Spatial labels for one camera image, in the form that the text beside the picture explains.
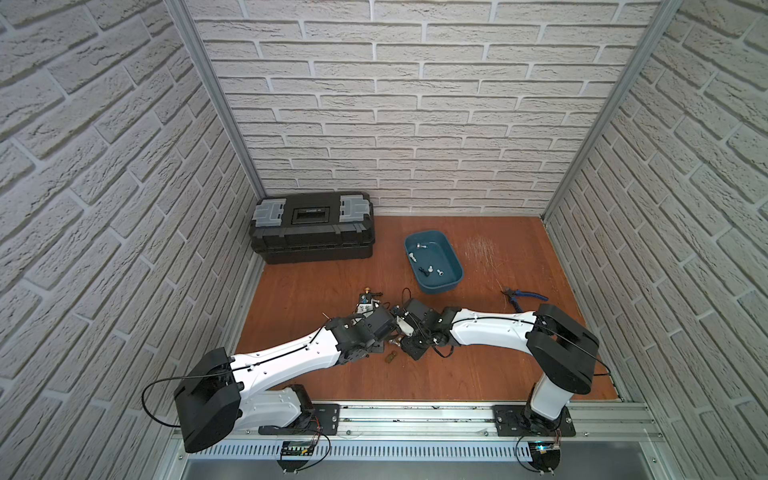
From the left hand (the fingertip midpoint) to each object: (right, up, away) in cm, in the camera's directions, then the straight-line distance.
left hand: (378, 332), depth 82 cm
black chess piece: (+16, +15, +21) cm, 30 cm away
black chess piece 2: (-1, +8, +15) cm, 17 cm away
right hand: (+9, -5, +5) cm, 12 cm away
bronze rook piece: (+4, -8, +3) cm, 9 cm away
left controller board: (-20, -27, -10) cm, 35 cm away
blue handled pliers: (+44, +8, +15) cm, 48 cm away
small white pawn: (+21, +15, +19) cm, 32 cm away
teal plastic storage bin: (+19, +19, +25) cm, 36 cm away
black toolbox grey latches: (-21, +30, +10) cm, 38 cm away
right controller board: (+41, -26, -11) cm, 50 cm away
